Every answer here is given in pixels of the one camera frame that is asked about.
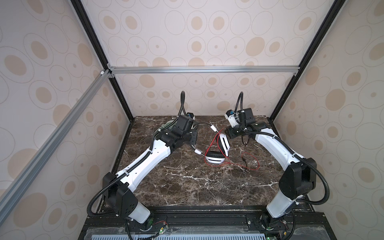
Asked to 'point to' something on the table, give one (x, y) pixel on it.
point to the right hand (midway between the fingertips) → (228, 129)
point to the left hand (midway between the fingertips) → (198, 132)
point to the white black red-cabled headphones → (218, 157)
